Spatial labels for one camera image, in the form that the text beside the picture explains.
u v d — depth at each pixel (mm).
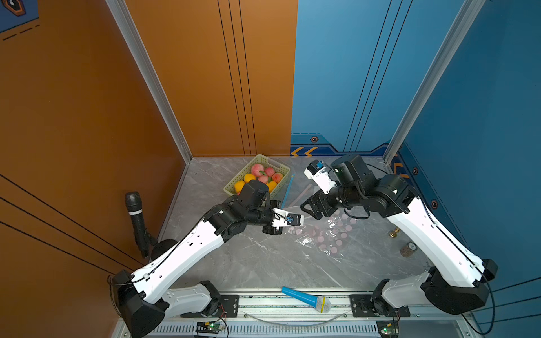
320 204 530
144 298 381
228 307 732
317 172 542
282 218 540
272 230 593
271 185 994
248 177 1054
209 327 709
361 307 726
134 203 660
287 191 1052
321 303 708
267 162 1118
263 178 1031
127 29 731
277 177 1037
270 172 1077
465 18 713
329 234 908
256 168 1023
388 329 709
